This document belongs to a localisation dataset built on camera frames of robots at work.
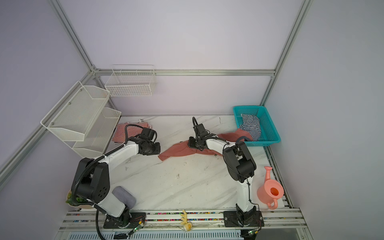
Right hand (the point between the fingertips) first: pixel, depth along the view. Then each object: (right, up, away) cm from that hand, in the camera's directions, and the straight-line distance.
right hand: (187, 143), depth 97 cm
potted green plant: (-54, -24, -28) cm, 66 cm away
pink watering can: (+43, -21, -24) cm, 54 cm away
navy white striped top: (+48, +13, +16) cm, 52 cm away
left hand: (-19, -4, -6) cm, 20 cm away
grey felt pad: (-33, -27, -19) cm, 46 cm away
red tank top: (-3, -4, +1) cm, 5 cm away
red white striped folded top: (-44, +9, +7) cm, 45 cm away
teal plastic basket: (+58, +6, +6) cm, 58 cm away
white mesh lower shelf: (-56, +5, -5) cm, 57 cm away
